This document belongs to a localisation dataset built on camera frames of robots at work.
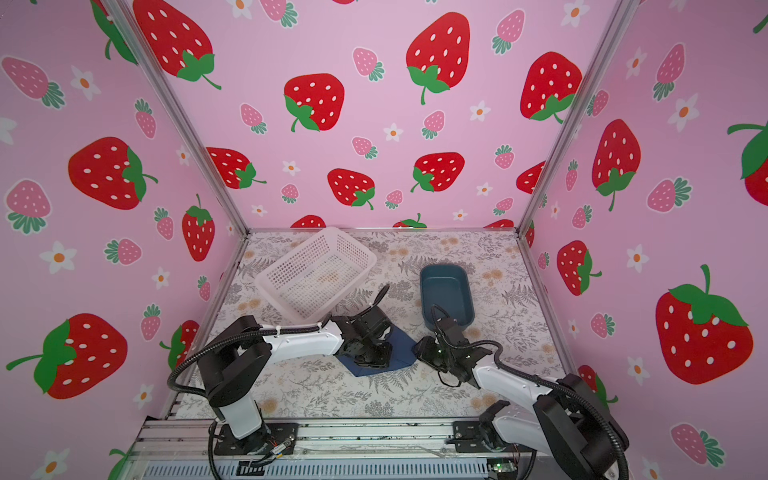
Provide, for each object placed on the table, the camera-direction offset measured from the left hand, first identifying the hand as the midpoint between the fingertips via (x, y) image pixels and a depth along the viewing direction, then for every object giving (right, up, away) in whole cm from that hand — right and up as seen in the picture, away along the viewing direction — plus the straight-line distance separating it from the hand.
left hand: (394, 366), depth 84 cm
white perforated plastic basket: (-29, +25, +23) cm, 44 cm away
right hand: (+5, +4, +2) cm, 7 cm away
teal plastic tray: (+19, +21, +22) cm, 36 cm away
